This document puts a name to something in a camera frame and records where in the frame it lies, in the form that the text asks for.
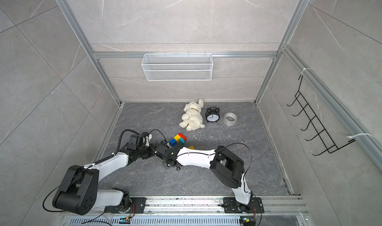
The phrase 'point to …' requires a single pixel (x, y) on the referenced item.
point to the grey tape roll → (230, 123)
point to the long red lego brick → (181, 135)
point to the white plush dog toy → (192, 118)
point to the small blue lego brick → (172, 142)
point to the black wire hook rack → (328, 144)
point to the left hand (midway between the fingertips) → (161, 147)
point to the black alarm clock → (212, 114)
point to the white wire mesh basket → (177, 67)
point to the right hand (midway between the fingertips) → (170, 160)
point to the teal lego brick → (182, 141)
